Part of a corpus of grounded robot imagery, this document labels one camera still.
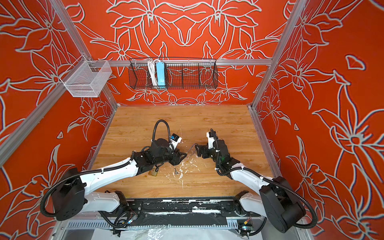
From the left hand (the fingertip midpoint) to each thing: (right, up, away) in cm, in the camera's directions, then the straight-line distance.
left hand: (183, 151), depth 79 cm
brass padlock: (-18, -14, +5) cm, 23 cm away
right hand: (+9, +3, +6) cm, 11 cm away
